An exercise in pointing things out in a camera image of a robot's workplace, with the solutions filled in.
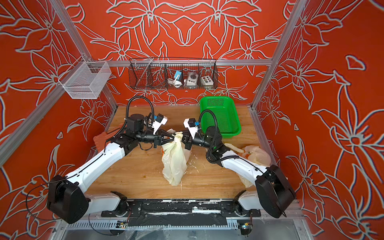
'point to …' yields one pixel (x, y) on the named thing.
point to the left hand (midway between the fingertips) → (174, 138)
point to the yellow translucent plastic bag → (253, 153)
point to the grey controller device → (192, 78)
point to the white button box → (206, 80)
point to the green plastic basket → (228, 123)
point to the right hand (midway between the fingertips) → (171, 136)
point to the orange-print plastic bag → (175, 158)
